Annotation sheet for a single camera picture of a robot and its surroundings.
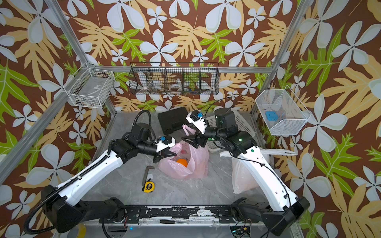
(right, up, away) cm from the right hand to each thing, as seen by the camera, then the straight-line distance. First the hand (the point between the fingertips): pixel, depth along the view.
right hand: (186, 131), depth 63 cm
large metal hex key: (-25, -27, +25) cm, 44 cm away
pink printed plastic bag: (+2, -15, +7) cm, 17 cm away
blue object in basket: (+48, +8, +19) cm, 52 cm away
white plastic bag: (+29, -28, +15) cm, 43 cm away
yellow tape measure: (-21, -32, +18) cm, 42 cm away
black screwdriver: (-7, -46, +10) cm, 47 cm away
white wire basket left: (-58, +25, +23) cm, 67 cm away
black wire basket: (-8, +34, +34) cm, 49 cm away
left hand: (-5, -10, +6) cm, 12 cm away
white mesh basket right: (+56, +10, +20) cm, 60 cm away
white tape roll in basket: (-8, +30, +35) cm, 47 cm away
